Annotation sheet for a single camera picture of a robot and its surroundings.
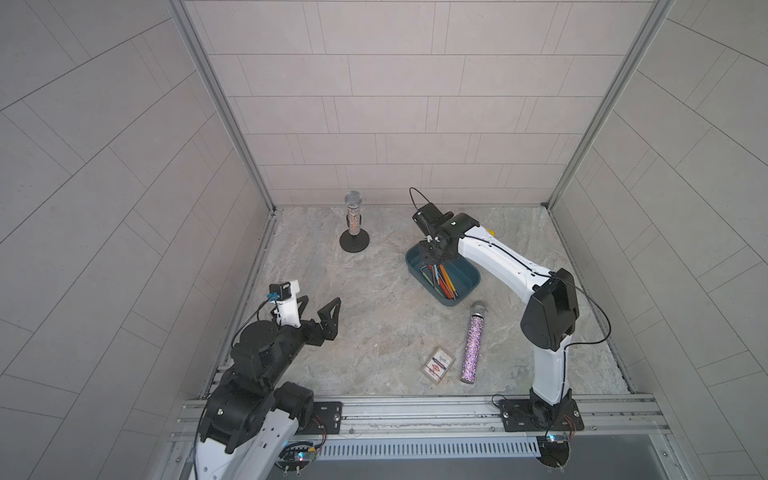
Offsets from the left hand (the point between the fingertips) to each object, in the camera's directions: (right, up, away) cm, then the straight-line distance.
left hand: (330, 297), depth 66 cm
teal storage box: (+37, -1, +30) cm, 48 cm away
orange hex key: (+31, -2, +29) cm, 42 cm away
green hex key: (+25, -1, +29) cm, 39 cm away
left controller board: (-7, -35, -1) cm, 36 cm away
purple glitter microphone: (+36, -15, +15) cm, 42 cm away
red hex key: (+30, -3, +28) cm, 41 cm away
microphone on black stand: (-1, +11, +40) cm, 41 cm away
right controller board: (+52, -36, +3) cm, 63 cm away
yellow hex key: (+32, -2, +29) cm, 43 cm away
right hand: (+24, +7, +23) cm, 34 cm away
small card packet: (+26, -21, +13) cm, 35 cm away
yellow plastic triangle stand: (+50, +14, +43) cm, 67 cm away
